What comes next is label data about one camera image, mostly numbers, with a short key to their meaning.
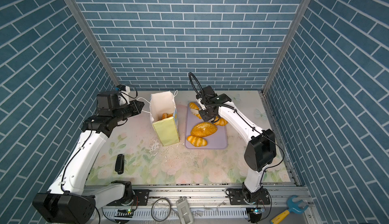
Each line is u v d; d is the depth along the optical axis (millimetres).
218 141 969
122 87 679
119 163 809
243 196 655
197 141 889
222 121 704
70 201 361
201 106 761
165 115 966
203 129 935
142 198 739
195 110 932
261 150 460
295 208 696
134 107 643
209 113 721
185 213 685
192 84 743
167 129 774
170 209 705
